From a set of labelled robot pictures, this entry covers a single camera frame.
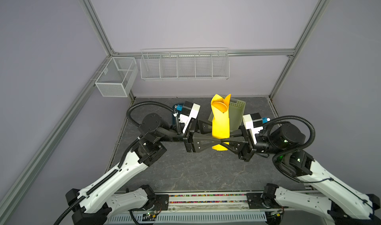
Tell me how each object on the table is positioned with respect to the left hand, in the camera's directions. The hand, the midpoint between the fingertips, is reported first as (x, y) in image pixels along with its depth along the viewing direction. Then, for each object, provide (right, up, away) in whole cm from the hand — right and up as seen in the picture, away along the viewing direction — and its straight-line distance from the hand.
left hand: (219, 140), depth 43 cm
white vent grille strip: (-12, -43, +28) cm, 52 cm away
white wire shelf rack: (-14, +40, +54) cm, 69 cm away
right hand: (0, -1, +2) cm, 2 cm away
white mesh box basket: (-61, +32, +58) cm, 89 cm away
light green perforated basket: (+24, +8, +70) cm, 74 cm away
